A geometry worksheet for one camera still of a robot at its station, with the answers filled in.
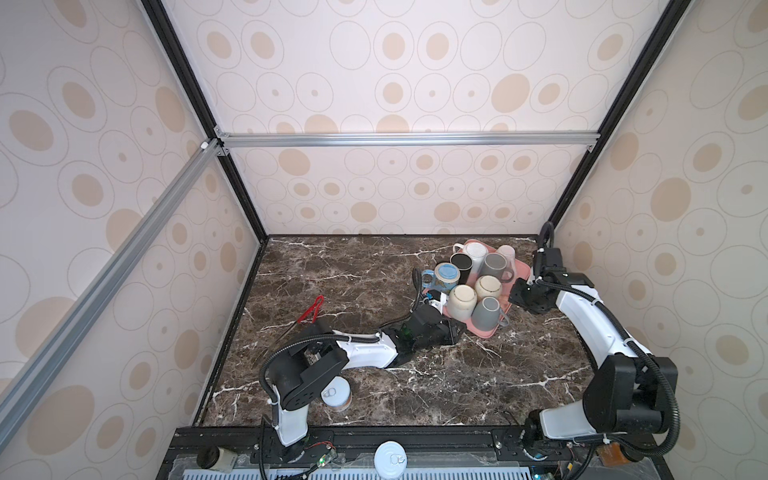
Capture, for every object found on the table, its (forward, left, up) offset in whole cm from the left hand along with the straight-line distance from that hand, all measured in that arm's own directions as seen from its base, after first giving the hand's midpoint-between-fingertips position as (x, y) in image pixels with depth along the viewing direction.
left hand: (475, 328), depth 80 cm
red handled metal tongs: (+17, +47, -14) cm, 52 cm away
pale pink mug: (+31, -18, -5) cm, 36 cm away
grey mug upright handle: (+25, -11, -4) cm, 28 cm away
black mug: (+27, -2, -6) cm, 27 cm away
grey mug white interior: (+7, -6, -5) cm, 11 cm away
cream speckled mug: (+12, +1, -6) cm, 13 cm away
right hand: (+11, -14, -2) cm, 18 cm away
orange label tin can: (-15, +37, -9) cm, 40 cm away
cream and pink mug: (+18, -8, -5) cm, 20 cm away
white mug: (+33, -8, -8) cm, 35 cm away
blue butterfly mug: (+20, +6, -4) cm, 21 cm away
